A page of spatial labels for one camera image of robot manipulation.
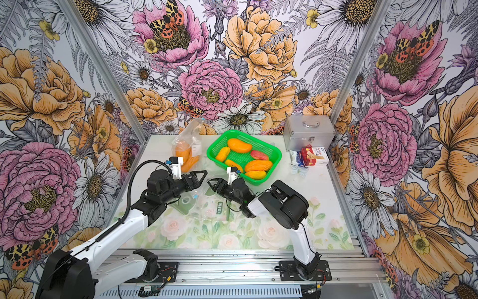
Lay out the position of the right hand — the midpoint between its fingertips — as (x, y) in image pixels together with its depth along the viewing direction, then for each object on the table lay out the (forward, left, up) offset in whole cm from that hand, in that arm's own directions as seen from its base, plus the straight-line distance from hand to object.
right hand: (208, 186), depth 89 cm
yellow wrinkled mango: (+25, -6, -4) cm, 26 cm away
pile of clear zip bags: (-3, +4, -9) cm, 10 cm away
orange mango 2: (+8, -23, -4) cm, 25 cm away
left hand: (-2, +1, +10) cm, 10 cm away
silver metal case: (+33, -50, +3) cm, 60 cm away
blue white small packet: (+22, -50, -9) cm, 55 cm away
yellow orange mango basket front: (+17, -11, -5) cm, 21 cm away
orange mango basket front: (+13, -25, -2) cm, 28 cm away
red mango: (+23, -26, -5) cm, 35 cm away
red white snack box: (+21, -57, -6) cm, 62 cm away
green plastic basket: (+22, -23, -7) cm, 33 cm away
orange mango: (+20, +14, +1) cm, 24 cm away
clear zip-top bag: (+17, +10, +12) cm, 23 cm away
